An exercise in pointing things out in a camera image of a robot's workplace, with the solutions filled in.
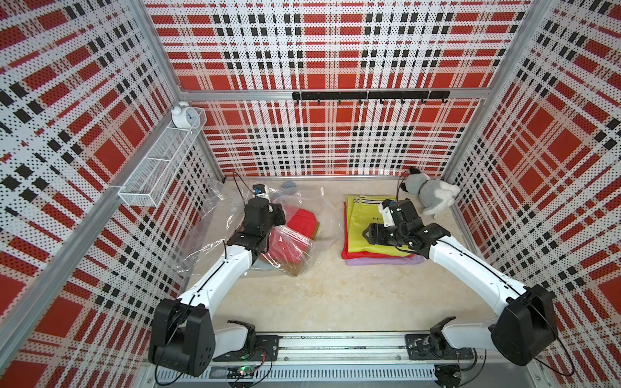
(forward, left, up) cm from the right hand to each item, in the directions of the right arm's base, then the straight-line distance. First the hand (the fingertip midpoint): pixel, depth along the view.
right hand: (375, 233), depth 82 cm
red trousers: (-3, +29, 0) cm, 29 cm away
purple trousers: (-5, -6, -13) cm, 15 cm away
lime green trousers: (+16, +2, -8) cm, 18 cm away
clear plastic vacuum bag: (+21, +67, -15) cm, 72 cm away
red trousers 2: (-3, +6, -12) cm, 14 cm away
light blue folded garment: (-7, +41, -9) cm, 42 cm away
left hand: (+10, +33, +5) cm, 35 cm away
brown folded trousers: (-10, +28, -7) cm, 30 cm away
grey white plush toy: (+22, -29, -6) cm, 37 cm away
